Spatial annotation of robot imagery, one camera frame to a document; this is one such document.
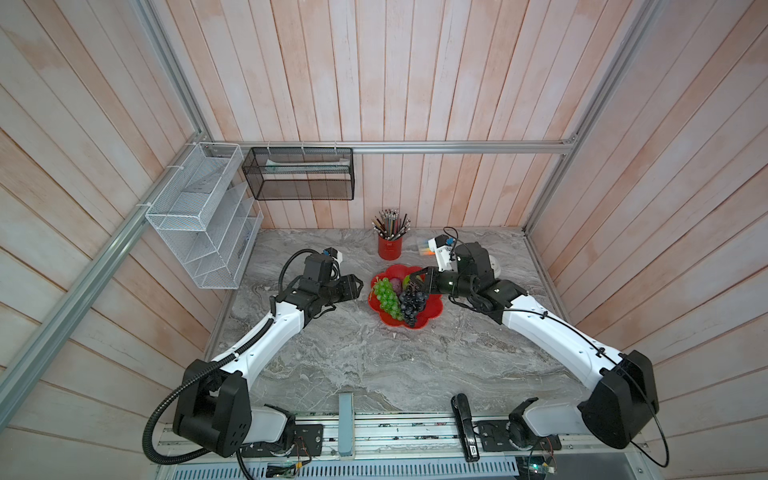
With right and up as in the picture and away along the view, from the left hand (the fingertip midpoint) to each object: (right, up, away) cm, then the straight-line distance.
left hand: (357, 290), depth 84 cm
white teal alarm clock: (+49, +6, +23) cm, 55 cm away
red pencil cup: (+11, +12, +25) cm, 29 cm away
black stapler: (+27, -30, -11) cm, 42 cm away
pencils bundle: (+10, +21, +19) cm, 30 cm away
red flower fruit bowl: (+24, -7, +11) cm, 27 cm away
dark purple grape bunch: (+15, -3, -3) cm, 16 cm away
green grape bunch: (+9, -4, +9) cm, 13 cm away
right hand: (+14, +4, -6) cm, 16 cm away
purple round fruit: (+12, 0, +14) cm, 19 cm away
